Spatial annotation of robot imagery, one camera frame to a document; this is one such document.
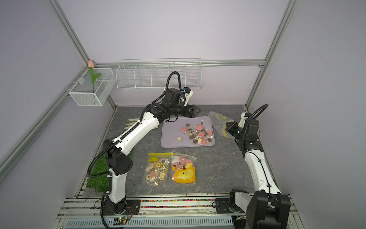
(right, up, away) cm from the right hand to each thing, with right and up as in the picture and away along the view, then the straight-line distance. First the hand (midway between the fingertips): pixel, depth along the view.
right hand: (225, 121), depth 81 cm
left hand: (-17, +6, -4) cm, 18 cm away
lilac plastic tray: (-35, -8, +23) cm, 43 cm away
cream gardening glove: (-65, 0, +30) cm, 72 cm away
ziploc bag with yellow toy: (-24, -28, +1) cm, 37 cm away
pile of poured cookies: (-14, -10, +18) cm, 25 cm away
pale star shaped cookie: (-28, -12, +18) cm, 36 cm away
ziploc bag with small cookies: (-40, -28, +3) cm, 49 cm away
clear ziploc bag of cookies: (-1, -1, +13) cm, 13 cm away
